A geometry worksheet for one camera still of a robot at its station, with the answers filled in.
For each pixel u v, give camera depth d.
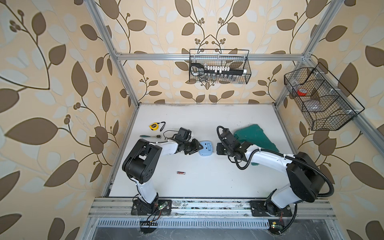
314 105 0.72
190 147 0.84
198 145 0.88
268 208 0.66
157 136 1.02
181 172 0.86
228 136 0.68
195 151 0.85
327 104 0.72
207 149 0.92
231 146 0.67
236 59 0.91
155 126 1.05
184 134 0.77
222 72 0.82
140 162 0.49
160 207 0.74
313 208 0.75
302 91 0.81
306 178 0.44
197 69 0.84
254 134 0.96
